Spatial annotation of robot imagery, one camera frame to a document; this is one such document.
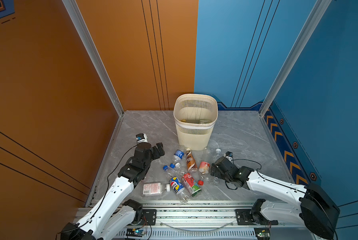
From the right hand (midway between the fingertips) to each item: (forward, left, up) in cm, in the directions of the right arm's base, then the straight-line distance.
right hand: (215, 171), depth 85 cm
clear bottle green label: (-5, +1, -1) cm, 5 cm away
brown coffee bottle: (+3, +13, +3) cm, 14 cm away
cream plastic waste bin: (+36, +10, +9) cm, 39 cm away
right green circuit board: (-28, -20, -6) cm, 35 cm away
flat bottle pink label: (-10, +34, +2) cm, 35 cm away
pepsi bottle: (-10, +20, +2) cm, 23 cm away
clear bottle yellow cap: (+34, +18, +7) cm, 39 cm away
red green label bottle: (-8, +14, +2) cm, 16 cm away
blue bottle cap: (+4, +25, 0) cm, 25 cm away
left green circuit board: (-28, +41, -4) cm, 50 cm away
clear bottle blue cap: (0, +26, -1) cm, 26 cm away
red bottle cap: (-6, +9, 0) cm, 11 cm away
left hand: (+9, +33, +15) cm, 37 cm away
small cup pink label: (+2, +6, +2) cm, 7 cm away
